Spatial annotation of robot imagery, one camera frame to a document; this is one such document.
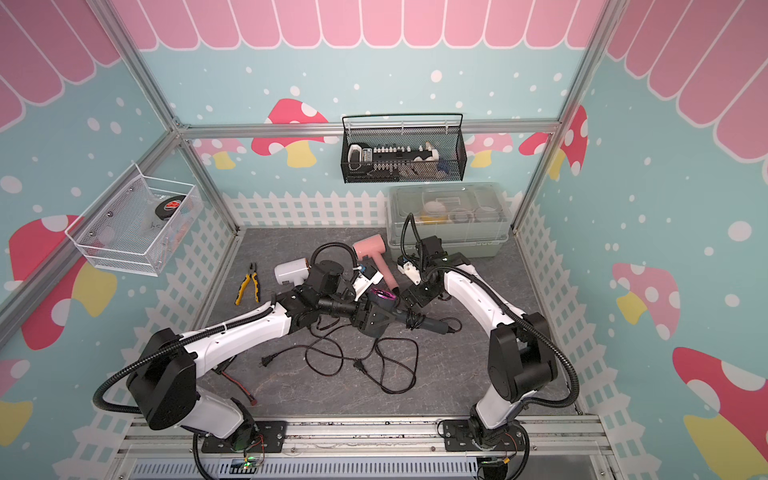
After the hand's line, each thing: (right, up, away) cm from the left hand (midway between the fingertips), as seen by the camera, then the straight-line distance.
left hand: (386, 317), depth 76 cm
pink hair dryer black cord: (-4, -12, +12) cm, 17 cm away
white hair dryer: (-31, +11, +24) cm, 41 cm away
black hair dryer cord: (+7, -1, 0) cm, 7 cm away
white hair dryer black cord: (-34, -14, +9) cm, 38 cm away
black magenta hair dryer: (+1, +4, -3) cm, 5 cm away
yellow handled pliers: (-50, +6, +27) cm, 57 cm away
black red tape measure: (-58, +29, +3) cm, 65 cm away
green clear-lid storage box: (+29, +28, +26) cm, 48 cm away
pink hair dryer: (-5, +19, +32) cm, 37 cm away
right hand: (+10, +5, +13) cm, 17 cm away
